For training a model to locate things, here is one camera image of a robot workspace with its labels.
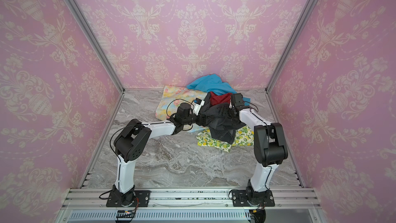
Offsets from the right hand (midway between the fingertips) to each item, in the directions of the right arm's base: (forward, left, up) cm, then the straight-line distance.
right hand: (225, 112), depth 98 cm
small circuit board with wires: (-50, +54, -10) cm, 75 cm away
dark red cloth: (+10, +6, +2) cm, 11 cm away
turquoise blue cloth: (+23, +6, +3) cm, 24 cm away
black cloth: (-8, +5, +3) cm, 10 cm away
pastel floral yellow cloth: (+21, +37, -6) cm, 43 cm away
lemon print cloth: (-15, -9, -5) cm, 19 cm away
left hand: (-6, +10, +4) cm, 13 cm away
